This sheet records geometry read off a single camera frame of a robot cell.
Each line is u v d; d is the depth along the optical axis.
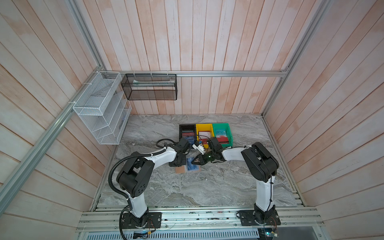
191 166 0.92
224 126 1.06
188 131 1.09
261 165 0.53
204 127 1.04
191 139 1.03
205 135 0.95
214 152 0.80
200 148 0.89
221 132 1.07
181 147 0.74
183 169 0.90
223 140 1.05
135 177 0.48
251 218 0.73
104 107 0.72
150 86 1.04
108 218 0.75
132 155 0.51
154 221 0.73
